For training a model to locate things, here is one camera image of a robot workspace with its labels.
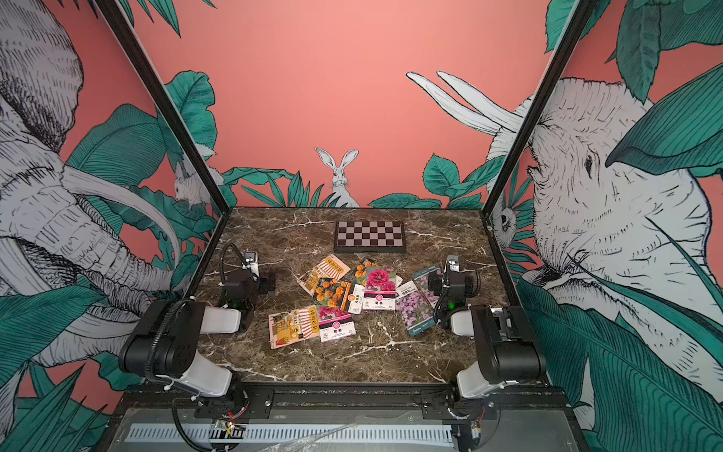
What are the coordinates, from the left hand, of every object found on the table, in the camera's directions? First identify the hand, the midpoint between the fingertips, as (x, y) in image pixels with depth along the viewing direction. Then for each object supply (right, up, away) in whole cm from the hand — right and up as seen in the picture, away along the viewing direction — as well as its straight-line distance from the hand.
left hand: (256, 264), depth 94 cm
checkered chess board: (+39, +9, +13) cm, 42 cm away
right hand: (+66, -1, 0) cm, 66 cm away
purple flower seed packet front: (+54, -15, -2) cm, 56 cm away
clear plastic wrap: (+25, -42, -25) cm, 55 cm away
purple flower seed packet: (+57, -6, +5) cm, 58 cm away
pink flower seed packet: (+42, -10, +1) cm, 43 cm away
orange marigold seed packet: (+28, -11, +1) cm, 30 cm away
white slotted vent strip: (+20, -41, -24) cm, 51 cm away
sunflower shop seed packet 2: (+14, -19, -6) cm, 25 cm away
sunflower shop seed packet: (+24, -2, +7) cm, 25 cm away
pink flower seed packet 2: (+28, -19, -6) cm, 34 cm away
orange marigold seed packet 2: (+35, -3, +7) cm, 36 cm away
